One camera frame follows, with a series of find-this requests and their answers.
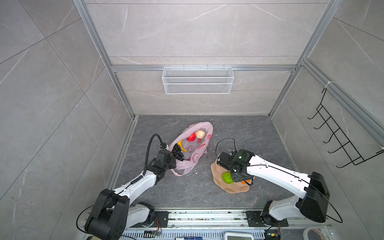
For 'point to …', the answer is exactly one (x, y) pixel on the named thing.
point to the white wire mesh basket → (197, 80)
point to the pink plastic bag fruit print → (195, 149)
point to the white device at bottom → (238, 236)
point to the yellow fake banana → (180, 144)
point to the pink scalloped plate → (232, 188)
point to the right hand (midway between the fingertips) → (240, 174)
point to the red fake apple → (192, 137)
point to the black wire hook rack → (348, 148)
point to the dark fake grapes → (176, 151)
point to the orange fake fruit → (243, 182)
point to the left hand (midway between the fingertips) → (171, 155)
